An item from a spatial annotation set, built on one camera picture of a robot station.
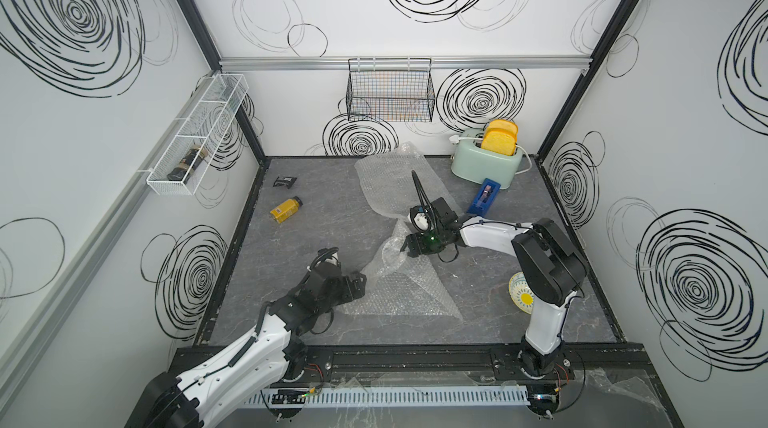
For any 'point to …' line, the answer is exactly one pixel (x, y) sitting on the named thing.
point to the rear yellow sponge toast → (501, 130)
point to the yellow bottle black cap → (287, 208)
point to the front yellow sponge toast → (499, 141)
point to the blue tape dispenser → (483, 197)
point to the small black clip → (286, 182)
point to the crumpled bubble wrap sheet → (389, 183)
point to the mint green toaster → (472, 161)
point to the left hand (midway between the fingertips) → (355, 282)
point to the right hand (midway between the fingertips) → (410, 249)
